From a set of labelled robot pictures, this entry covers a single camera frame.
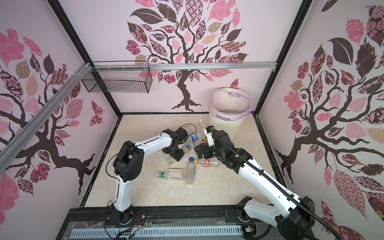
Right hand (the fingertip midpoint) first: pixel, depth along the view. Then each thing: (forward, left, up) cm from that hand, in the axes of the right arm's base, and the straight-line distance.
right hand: (202, 144), depth 75 cm
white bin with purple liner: (+35, -21, -9) cm, 42 cm away
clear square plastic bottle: (-5, +7, -22) cm, 24 cm away
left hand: (+4, +18, -20) cm, 27 cm away
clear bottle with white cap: (+33, -2, -22) cm, 40 cm away
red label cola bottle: (-2, -3, -17) cm, 18 cm away
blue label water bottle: (+9, +8, -18) cm, 22 cm away
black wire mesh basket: (+45, +52, +12) cm, 70 cm away
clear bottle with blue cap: (+18, +4, -18) cm, 25 cm away
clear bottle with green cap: (-7, +15, -22) cm, 27 cm away
